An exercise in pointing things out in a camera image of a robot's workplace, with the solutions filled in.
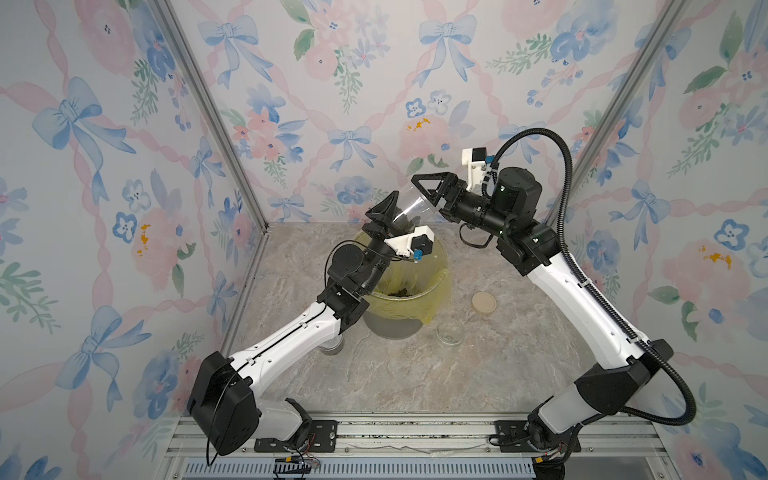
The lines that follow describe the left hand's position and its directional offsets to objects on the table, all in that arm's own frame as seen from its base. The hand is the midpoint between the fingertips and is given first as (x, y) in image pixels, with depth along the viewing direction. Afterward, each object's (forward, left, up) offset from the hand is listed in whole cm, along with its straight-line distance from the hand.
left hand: (401, 201), depth 62 cm
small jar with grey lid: (-15, +18, -39) cm, 46 cm away
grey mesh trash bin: (-7, +2, -44) cm, 45 cm away
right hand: (+1, -4, +3) cm, 5 cm away
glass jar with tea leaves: (-8, -17, -45) cm, 49 cm away
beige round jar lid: (+2, -29, -45) cm, 54 cm away
